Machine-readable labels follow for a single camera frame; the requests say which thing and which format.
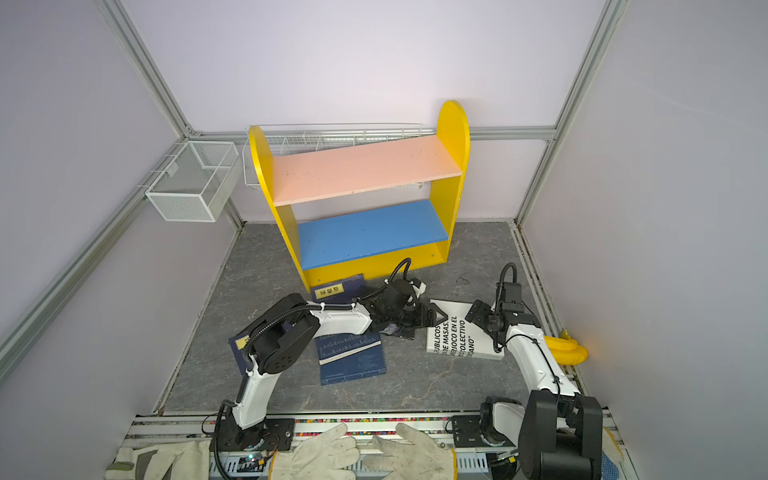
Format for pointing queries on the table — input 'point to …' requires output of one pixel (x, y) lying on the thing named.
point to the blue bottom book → (364, 364)
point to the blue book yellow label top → (345, 289)
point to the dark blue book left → (239, 344)
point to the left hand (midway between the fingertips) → (440, 325)
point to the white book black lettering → (457, 336)
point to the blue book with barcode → (338, 346)
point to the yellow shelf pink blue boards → (377, 241)
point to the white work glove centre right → (423, 459)
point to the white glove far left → (173, 461)
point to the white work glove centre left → (326, 456)
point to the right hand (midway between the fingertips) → (484, 321)
